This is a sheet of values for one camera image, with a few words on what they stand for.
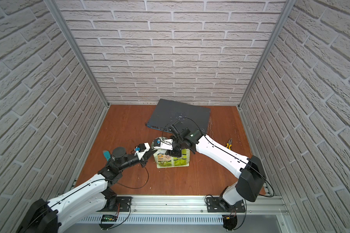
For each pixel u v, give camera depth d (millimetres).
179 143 628
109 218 714
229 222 696
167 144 620
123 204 731
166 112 1132
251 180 407
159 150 744
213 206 725
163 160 796
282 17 725
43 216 403
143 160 669
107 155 897
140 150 629
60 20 740
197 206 769
